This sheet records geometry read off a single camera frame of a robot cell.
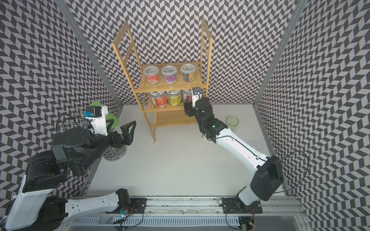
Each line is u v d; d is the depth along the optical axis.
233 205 0.73
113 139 0.43
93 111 0.39
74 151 0.31
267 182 0.40
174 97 0.72
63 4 0.71
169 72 0.61
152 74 0.63
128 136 0.44
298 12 0.68
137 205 0.72
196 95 0.61
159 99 0.72
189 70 0.64
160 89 0.71
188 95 0.72
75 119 0.79
